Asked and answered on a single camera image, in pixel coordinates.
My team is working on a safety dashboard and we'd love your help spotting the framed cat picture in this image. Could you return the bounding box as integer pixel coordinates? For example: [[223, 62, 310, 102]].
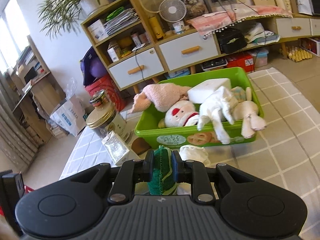
[[181, 0, 212, 21]]

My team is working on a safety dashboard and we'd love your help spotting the pink white cloth cover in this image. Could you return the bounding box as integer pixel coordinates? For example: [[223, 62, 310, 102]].
[[187, 5, 292, 36]]

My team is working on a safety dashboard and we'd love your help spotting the white cloth glove bundle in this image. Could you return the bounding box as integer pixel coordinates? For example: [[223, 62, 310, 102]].
[[197, 86, 239, 145]]

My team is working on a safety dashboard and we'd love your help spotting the cream cloth bundle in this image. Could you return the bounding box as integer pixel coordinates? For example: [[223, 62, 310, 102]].
[[179, 145, 211, 167]]

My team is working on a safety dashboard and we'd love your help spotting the white desk fan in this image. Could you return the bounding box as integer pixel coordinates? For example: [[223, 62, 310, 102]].
[[159, 0, 187, 23]]

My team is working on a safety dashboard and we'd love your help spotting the gold-lidded glass jar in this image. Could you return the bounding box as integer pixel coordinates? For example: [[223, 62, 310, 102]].
[[86, 102, 131, 141]]

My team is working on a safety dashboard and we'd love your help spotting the pink plush toy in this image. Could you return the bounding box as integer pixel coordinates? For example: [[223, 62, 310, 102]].
[[129, 83, 190, 113]]

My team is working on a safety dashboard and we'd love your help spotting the white bunny plush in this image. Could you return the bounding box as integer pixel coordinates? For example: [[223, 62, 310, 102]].
[[232, 87, 267, 139]]

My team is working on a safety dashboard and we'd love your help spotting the purple ball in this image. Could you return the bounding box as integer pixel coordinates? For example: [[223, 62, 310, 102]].
[[89, 57, 107, 79]]

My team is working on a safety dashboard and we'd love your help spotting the green knitted leaf toy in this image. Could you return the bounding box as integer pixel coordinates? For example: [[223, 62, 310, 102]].
[[148, 146, 178, 196]]

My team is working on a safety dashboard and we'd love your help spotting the black bag on shelf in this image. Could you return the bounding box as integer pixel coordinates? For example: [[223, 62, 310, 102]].
[[216, 28, 247, 54]]

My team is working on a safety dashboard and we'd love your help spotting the light blue ring plush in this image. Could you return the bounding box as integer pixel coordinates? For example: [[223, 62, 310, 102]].
[[231, 86, 247, 103]]

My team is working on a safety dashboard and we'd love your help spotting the wooden bookshelf at left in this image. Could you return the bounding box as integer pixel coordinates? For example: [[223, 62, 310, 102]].
[[10, 35, 68, 145]]

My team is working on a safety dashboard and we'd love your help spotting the red basket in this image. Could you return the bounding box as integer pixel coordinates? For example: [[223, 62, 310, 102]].
[[85, 74, 126, 112]]

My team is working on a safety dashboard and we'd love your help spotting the wooden cabinet with drawers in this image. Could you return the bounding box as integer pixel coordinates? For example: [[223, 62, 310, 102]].
[[81, 0, 319, 90]]

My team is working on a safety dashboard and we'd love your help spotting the white paper shopping bag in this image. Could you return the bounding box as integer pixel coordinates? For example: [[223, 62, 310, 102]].
[[50, 95, 87, 137]]

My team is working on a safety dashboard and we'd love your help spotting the white foam sponge block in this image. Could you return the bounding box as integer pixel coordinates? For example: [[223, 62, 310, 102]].
[[188, 78, 231, 104]]

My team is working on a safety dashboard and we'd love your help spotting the white red santa plush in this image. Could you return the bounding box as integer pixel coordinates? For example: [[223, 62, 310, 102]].
[[164, 100, 200, 128]]

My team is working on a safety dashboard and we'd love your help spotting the small tin can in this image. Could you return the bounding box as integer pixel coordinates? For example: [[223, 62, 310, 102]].
[[89, 89, 110, 108]]

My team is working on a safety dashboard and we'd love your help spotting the clear plastic packet box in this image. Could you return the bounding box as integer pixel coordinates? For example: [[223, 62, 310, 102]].
[[102, 131, 140, 166]]

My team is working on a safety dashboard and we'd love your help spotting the potted green plant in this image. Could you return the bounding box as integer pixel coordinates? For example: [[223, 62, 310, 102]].
[[37, 0, 101, 38]]

